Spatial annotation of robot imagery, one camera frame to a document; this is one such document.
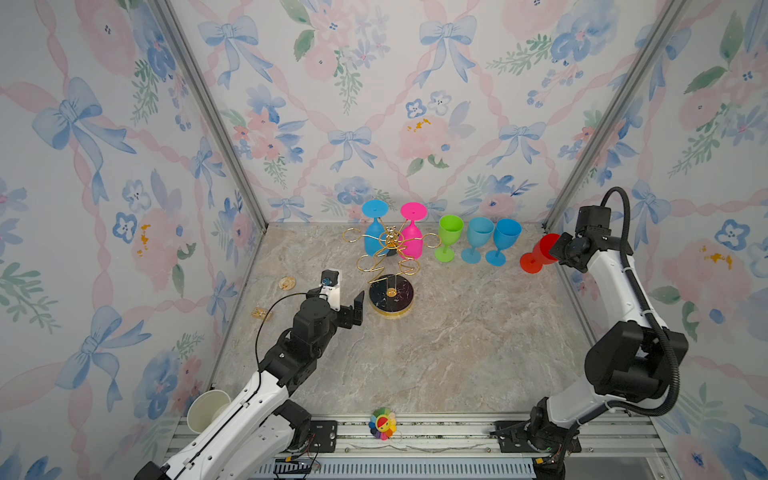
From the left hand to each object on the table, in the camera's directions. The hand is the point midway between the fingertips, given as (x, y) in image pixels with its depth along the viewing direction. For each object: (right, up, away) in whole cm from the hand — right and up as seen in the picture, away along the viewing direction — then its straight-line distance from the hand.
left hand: (347, 287), depth 75 cm
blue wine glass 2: (+6, +15, +15) cm, 22 cm away
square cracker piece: (-31, -10, +20) cm, 38 cm away
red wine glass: (+57, +6, +23) cm, 62 cm away
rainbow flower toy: (+9, -34, 0) cm, 35 cm away
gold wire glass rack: (+11, -5, +23) cm, 26 cm away
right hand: (+61, +10, +10) cm, 62 cm away
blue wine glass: (+49, +15, +23) cm, 56 cm away
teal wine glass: (+41, +15, +24) cm, 50 cm away
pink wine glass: (+16, +12, +3) cm, 21 cm away
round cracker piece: (-24, -2, +28) cm, 37 cm away
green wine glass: (+31, +17, +23) cm, 42 cm away
